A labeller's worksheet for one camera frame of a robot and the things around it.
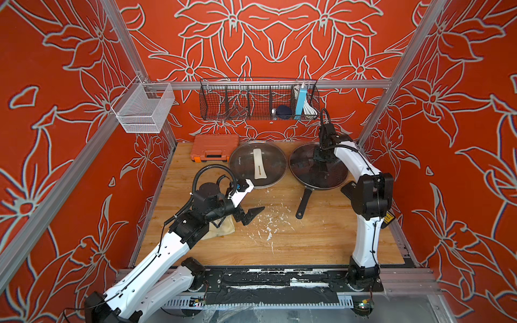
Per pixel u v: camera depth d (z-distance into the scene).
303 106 0.92
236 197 0.58
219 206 0.56
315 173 0.98
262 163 0.93
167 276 0.57
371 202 0.55
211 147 1.16
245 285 0.73
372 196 0.57
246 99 1.02
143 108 0.95
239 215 0.60
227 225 0.85
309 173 0.99
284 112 0.96
